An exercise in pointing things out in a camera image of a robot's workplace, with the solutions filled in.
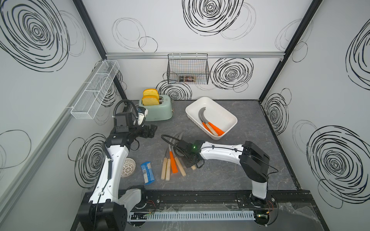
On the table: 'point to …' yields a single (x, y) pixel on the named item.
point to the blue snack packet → (148, 173)
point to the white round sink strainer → (129, 167)
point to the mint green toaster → (163, 111)
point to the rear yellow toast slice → (150, 93)
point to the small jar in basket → (189, 78)
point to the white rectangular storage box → (213, 113)
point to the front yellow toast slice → (150, 100)
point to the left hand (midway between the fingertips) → (147, 124)
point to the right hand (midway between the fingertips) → (188, 162)
